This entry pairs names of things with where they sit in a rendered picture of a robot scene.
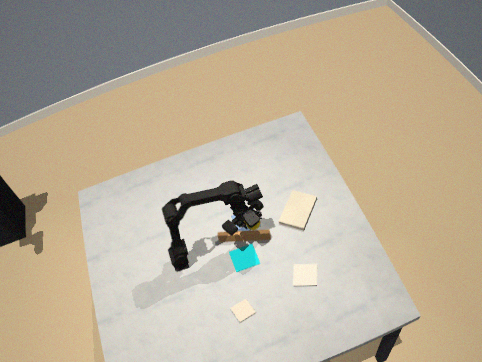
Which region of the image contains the orange wooden bar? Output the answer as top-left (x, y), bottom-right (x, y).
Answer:
top-left (217, 230), bottom-right (271, 242)

